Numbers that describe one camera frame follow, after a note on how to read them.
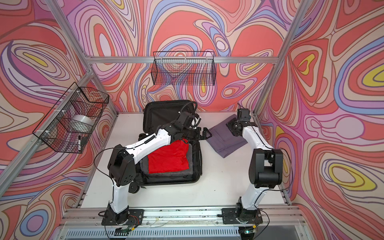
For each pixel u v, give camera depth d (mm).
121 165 489
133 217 727
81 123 703
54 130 664
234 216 730
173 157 855
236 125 686
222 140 1007
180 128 675
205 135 739
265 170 480
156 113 1098
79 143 719
